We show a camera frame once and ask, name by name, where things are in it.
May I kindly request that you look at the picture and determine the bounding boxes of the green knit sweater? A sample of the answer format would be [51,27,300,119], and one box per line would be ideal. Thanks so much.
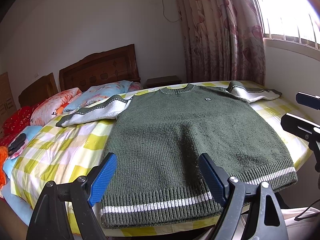
[57,81,297,229]

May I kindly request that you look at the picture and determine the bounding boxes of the yellow checkered bed sheet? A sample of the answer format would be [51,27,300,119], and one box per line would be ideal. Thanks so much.
[10,96,312,237]

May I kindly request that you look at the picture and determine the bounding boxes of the orange cloth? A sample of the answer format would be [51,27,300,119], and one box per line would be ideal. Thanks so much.
[0,146,8,189]

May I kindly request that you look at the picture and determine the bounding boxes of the black object on bed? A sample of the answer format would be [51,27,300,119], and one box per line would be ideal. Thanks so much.
[8,133,27,156]

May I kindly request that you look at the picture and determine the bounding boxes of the window with bars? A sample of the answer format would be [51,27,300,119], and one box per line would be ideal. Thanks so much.
[255,0,319,49]

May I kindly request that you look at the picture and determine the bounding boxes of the red dotted blanket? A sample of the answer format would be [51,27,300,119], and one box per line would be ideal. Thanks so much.
[1,101,43,146]

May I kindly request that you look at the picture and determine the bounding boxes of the pink floral pillow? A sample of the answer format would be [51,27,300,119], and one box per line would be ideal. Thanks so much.
[30,88,82,126]

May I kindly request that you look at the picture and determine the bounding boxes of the floral pink curtain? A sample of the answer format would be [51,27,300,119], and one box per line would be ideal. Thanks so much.
[176,0,266,85]

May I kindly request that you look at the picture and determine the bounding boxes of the wooden wardrobe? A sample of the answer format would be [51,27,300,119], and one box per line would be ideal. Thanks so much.
[0,72,17,125]

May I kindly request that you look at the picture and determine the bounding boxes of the small wooden headboard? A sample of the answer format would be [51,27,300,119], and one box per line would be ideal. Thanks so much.
[18,73,58,107]

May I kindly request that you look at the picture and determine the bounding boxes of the blue floral quilt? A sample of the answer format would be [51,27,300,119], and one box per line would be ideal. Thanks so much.
[63,80,133,113]

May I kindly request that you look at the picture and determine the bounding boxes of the dark wooden nightstand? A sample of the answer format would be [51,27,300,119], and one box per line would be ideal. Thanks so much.
[145,75,182,88]

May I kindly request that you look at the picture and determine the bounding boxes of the large wooden headboard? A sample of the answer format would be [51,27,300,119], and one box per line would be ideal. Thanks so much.
[59,44,140,92]

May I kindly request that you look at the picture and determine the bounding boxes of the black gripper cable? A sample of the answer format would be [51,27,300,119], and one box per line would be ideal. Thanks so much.
[293,199,320,222]

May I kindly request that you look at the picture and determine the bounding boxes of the air conditioner cable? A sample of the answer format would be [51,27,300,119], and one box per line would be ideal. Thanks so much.
[158,0,181,23]

